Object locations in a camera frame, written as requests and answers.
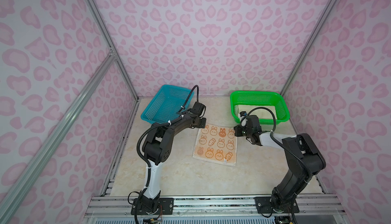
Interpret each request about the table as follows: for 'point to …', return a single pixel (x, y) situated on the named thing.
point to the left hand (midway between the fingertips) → (205, 122)
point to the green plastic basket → (260, 104)
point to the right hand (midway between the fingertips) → (233, 125)
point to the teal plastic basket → (168, 101)
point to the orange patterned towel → (216, 143)
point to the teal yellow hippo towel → (262, 113)
